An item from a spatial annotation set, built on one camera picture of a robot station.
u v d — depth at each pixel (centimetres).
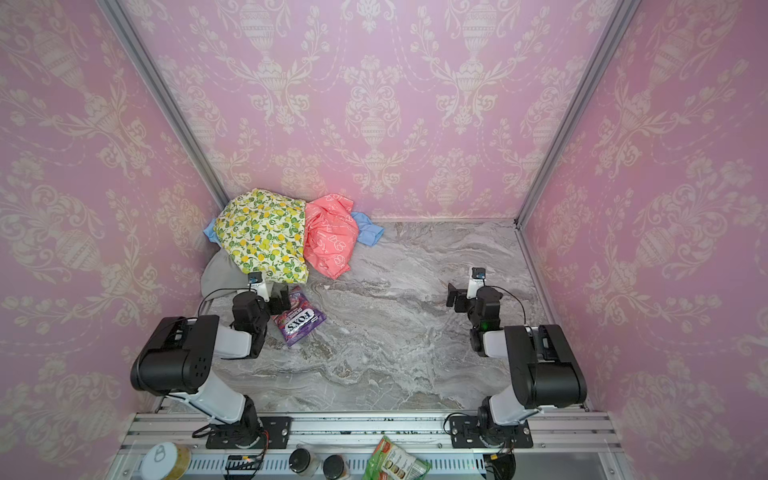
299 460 63
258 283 83
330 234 109
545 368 47
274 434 75
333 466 62
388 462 68
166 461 67
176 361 47
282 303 89
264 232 100
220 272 101
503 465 69
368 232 117
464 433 73
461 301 84
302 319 92
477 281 81
